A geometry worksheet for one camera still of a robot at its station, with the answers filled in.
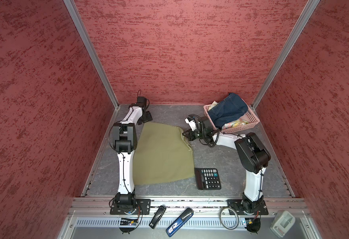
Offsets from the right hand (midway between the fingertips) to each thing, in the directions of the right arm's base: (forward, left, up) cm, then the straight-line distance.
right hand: (183, 135), depth 95 cm
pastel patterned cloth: (+9, -38, +1) cm, 39 cm away
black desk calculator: (-27, -13, -4) cm, 30 cm away
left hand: (+14, +27, -2) cm, 30 cm away
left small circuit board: (-45, +30, -7) cm, 55 cm away
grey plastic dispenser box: (-47, -45, -4) cm, 66 cm away
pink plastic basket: (+18, -51, -4) cm, 54 cm away
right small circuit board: (-48, -32, -7) cm, 58 cm away
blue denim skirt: (+21, -34, +2) cm, 40 cm away
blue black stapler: (-46, +3, -1) cm, 46 cm away
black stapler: (-44, +14, -2) cm, 46 cm away
